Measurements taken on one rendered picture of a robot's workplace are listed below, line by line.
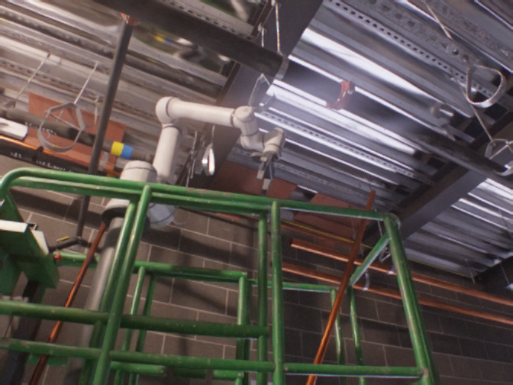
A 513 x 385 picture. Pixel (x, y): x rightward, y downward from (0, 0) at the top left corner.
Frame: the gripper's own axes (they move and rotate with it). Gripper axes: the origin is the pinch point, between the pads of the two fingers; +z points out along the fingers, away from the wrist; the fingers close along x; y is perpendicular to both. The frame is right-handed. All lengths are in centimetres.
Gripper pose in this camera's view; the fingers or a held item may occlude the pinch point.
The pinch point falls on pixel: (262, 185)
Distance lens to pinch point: 172.8
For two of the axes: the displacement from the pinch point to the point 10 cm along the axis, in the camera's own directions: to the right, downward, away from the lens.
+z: -2.5, 7.9, -5.6
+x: 1.0, 6.0, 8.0
